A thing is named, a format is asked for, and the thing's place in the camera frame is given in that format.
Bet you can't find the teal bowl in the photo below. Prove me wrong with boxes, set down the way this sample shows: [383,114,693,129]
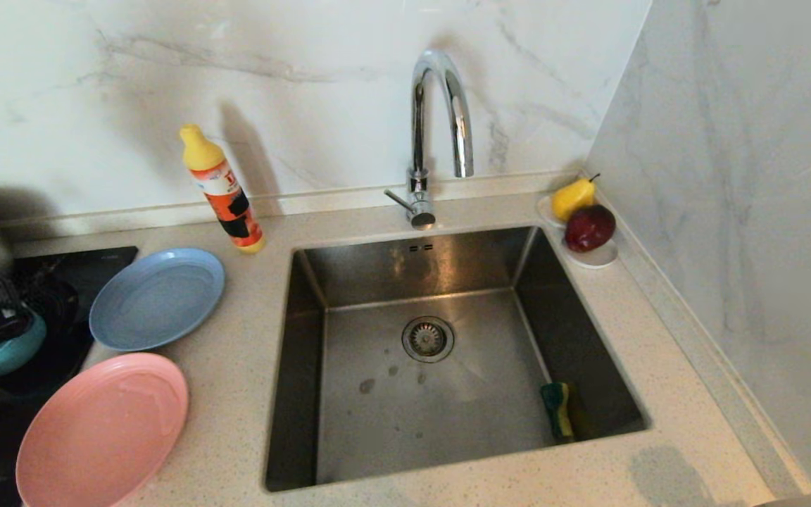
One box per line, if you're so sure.
[0,313,48,379]

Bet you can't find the pink plate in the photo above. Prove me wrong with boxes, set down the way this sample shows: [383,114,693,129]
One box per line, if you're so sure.
[15,353,189,507]

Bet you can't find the grey-blue plate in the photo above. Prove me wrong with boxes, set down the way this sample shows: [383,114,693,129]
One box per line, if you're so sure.
[89,247,226,352]

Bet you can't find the orange detergent bottle yellow cap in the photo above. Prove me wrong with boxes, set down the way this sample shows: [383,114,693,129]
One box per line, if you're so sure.
[180,125,266,255]

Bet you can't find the yellow green sponge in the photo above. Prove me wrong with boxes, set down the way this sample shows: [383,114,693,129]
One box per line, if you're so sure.
[541,382,577,443]

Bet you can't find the stainless steel sink basin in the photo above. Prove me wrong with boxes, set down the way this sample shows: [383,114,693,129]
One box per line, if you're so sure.
[265,225,651,492]

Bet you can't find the black induction cooktop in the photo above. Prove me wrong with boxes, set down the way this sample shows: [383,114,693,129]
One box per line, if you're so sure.
[0,246,139,507]

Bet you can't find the round metal drain strainer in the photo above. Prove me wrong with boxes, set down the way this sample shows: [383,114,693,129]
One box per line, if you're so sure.
[402,316,455,364]

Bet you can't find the chrome gooseneck faucet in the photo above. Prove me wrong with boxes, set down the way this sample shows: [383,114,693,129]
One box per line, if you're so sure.
[385,49,475,231]

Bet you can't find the yellow pear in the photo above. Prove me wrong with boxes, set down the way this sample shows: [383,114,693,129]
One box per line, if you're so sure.
[551,174,600,223]

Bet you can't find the dark red apple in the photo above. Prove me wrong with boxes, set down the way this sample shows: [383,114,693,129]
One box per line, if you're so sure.
[564,205,616,254]

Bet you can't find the small white dish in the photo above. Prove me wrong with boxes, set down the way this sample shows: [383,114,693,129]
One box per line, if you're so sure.
[536,195,619,270]

